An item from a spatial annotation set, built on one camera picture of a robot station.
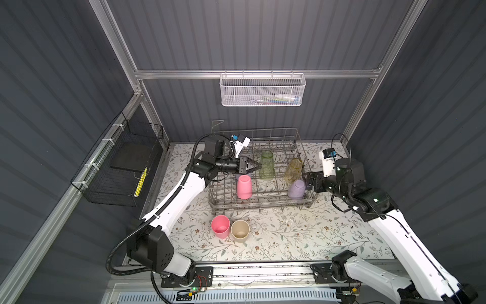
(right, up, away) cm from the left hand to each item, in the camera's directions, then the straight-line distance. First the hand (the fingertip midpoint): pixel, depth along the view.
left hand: (263, 170), depth 68 cm
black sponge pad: (-53, +5, +7) cm, 54 cm away
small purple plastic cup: (+16, -10, +16) cm, 25 cm away
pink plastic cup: (-7, -9, +18) cm, 21 cm away
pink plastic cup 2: (-18, -26, +17) cm, 36 cm away
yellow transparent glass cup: (+16, -2, +22) cm, 28 cm away
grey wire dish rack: (+11, -9, +31) cm, 34 cm away
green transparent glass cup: (+4, -1, +25) cm, 26 cm away
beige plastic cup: (-9, -27, +15) cm, 32 cm away
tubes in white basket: (+10, +34, +23) cm, 42 cm away
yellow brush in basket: (-46, -5, +1) cm, 46 cm away
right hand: (+20, -1, +2) cm, 20 cm away
